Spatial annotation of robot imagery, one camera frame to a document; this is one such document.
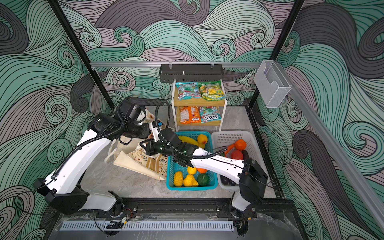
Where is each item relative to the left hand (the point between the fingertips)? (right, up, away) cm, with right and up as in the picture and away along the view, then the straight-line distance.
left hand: (150, 130), depth 69 cm
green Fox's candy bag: (+32, +9, +22) cm, 39 cm away
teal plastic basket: (+9, -22, +14) cm, 28 cm away
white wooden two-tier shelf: (+23, +14, +9) cm, 28 cm away
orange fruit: (+26, -24, +12) cm, 37 cm away
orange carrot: (+45, -14, +26) cm, 54 cm away
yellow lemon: (+20, -23, +12) cm, 33 cm away
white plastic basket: (+41, -8, +26) cm, 49 cm away
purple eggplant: (+54, -17, +20) cm, 60 cm away
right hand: (-4, -6, -3) cm, 8 cm away
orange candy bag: (+19, +8, +22) cm, 31 cm away
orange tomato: (+51, -11, +23) cm, 57 cm away
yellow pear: (+19, -28, +8) cm, 35 cm away
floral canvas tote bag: (-9, -10, -5) cm, 14 cm away
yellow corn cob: (+13, -27, +10) cm, 32 cm away
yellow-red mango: (+27, -7, +20) cm, 34 cm away
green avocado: (+26, -27, +9) cm, 39 cm away
